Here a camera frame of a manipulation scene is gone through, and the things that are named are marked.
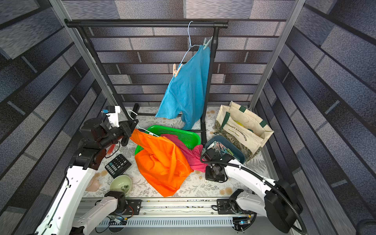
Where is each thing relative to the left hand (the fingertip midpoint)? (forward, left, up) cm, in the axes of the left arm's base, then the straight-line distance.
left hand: (137, 120), depth 66 cm
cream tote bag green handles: (+8, -53, -13) cm, 55 cm away
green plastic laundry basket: (+10, -23, -29) cm, 38 cm away
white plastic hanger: (-5, -6, -3) cm, 9 cm away
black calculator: (-9, +19, -33) cm, 39 cm away
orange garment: (-13, -9, -20) cm, 26 cm away
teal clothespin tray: (-1, -55, -31) cm, 63 cm away
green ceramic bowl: (-19, +14, -33) cm, 40 cm away
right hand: (-15, -35, -33) cm, 51 cm away
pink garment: (-6, -27, -25) cm, 37 cm away
